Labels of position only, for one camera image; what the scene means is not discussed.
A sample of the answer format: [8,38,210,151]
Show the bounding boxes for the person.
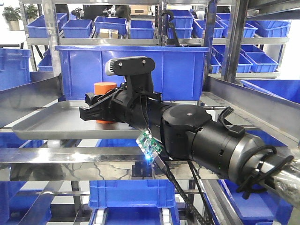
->
[114,5,131,22]
[83,4,113,17]

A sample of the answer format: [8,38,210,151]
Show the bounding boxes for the large blue plastic bin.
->
[55,45,209,102]

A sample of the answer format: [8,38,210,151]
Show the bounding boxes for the row of blue bins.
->
[209,44,279,75]
[26,9,292,40]

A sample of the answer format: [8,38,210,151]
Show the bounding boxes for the cardboard box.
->
[130,5,150,16]
[99,28,119,39]

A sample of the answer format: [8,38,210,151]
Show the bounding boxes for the green circuit board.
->
[136,128,164,162]

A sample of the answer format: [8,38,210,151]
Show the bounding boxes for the black braided cable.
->
[152,153,213,225]

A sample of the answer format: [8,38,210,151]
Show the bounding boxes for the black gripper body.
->
[114,88,172,134]

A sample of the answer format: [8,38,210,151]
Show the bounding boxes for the small blue plastic bin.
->
[37,48,54,72]

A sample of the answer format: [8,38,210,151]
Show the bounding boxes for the orange cylinder capacitor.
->
[94,82,117,124]

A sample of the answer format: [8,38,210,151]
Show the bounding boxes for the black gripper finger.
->
[79,99,120,121]
[84,89,118,106]

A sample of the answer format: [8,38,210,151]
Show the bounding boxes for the potted plant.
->
[24,4,39,24]
[2,6,22,31]

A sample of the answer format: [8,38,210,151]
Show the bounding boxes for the black hooked strap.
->
[161,11,182,46]

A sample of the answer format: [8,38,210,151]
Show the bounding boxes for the grey metal tray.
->
[11,100,195,141]

